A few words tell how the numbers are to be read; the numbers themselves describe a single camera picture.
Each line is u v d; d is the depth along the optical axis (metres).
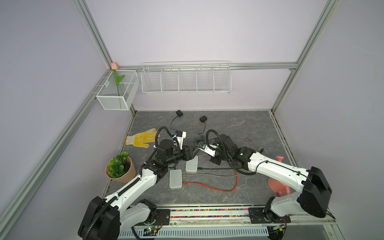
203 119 1.14
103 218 0.39
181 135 0.71
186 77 0.99
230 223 0.73
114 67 0.89
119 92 0.89
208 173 0.89
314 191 0.41
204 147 0.68
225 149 0.60
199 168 0.91
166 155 0.61
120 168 0.76
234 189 0.83
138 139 1.03
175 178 0.85
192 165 0.89
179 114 1.19
